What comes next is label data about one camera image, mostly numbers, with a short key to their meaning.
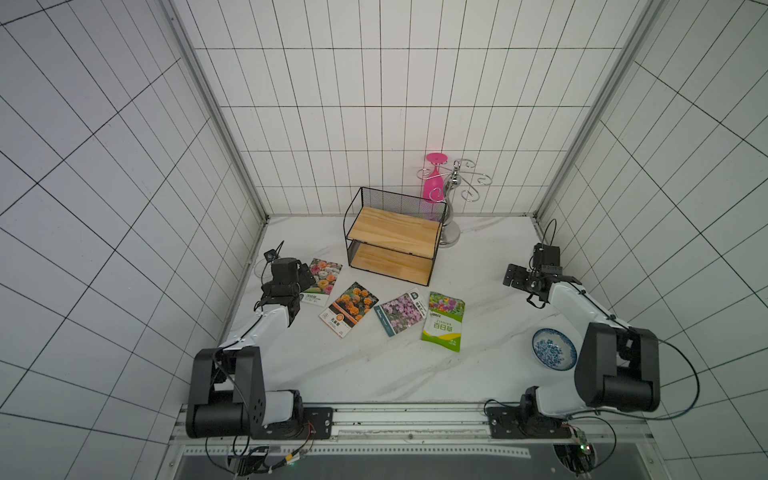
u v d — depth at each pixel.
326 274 1.03
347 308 0.94
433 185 1.04
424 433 0.73
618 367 0.43
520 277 0.85
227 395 0.41
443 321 0.90
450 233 1.13
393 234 0.93
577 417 0.64
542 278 0.67
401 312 0.92
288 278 0.67
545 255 0.71
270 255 0.78
